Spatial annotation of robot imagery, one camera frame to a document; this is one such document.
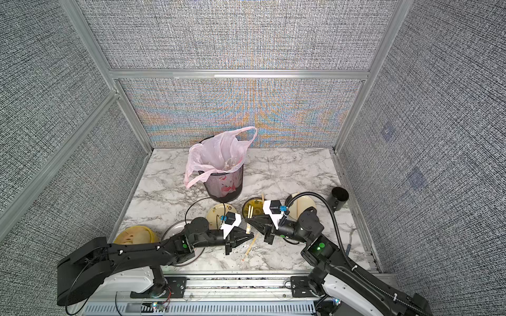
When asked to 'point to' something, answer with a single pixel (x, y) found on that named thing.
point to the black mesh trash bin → (224, 187)
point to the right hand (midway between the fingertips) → (248, 215)
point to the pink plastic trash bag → (223, 152)
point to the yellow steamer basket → (136, 234)
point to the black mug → (338, 197)
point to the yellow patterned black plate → (258, 207)
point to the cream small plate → (216, 214)
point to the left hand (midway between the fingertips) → (255, 236)
